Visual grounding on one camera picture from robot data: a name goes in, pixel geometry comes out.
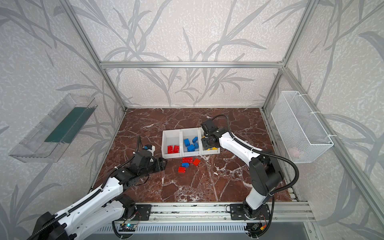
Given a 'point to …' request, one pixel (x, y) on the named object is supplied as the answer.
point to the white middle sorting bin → (190, 133)
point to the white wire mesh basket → (302, 137)
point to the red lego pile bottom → (182, 170)
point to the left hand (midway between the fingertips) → (166, 158)
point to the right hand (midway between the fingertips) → (208, 138)
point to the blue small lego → (195, 139)
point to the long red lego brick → (187, 160)
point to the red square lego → (196, 162)
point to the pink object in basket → (294, 151)
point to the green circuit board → (127, 227)
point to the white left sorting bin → (171, 137)
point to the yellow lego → (214, 148)
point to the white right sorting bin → (201, 151)
